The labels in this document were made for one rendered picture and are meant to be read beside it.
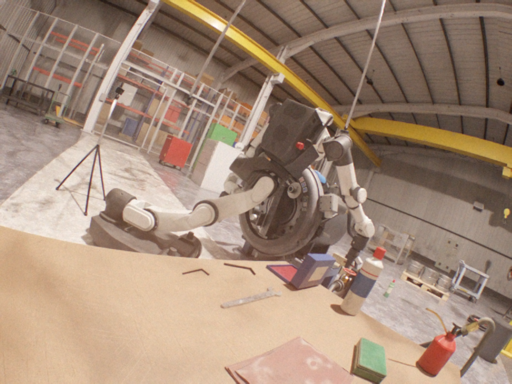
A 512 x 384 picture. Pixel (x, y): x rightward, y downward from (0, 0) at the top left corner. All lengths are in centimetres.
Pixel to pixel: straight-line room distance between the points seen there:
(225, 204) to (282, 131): 48
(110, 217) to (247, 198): 83
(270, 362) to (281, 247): 126
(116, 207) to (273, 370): 124
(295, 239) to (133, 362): 136
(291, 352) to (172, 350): 21
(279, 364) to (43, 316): 36
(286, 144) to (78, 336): 104
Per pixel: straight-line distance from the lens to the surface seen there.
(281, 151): 111
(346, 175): 119
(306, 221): 152
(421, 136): 1337
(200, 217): 121
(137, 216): 135
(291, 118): 115
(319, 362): 48
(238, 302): 54
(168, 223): 132
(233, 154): 563
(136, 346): 36
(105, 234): 136
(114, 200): 145
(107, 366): 34
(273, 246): 165
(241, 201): 120
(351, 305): 76
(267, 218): 169
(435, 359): 71
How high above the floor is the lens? 75
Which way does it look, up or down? 4 degrees down
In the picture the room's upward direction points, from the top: 23 degrees clockwise
